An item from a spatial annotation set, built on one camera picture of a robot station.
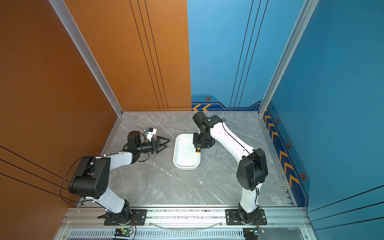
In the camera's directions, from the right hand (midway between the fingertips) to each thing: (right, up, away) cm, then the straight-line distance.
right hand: (195, 146), depth 83 cm
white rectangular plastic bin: (-7, -8, +11) cm, 15 cm away
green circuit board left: (-34, -39, -12) cm, 53 cm away
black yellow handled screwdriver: (+2, -2, -3) cm, 4 cm away
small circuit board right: (+27, -39, -13) cm, 50 cm away
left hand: (-16, +1, +4) cm, 16 cm away
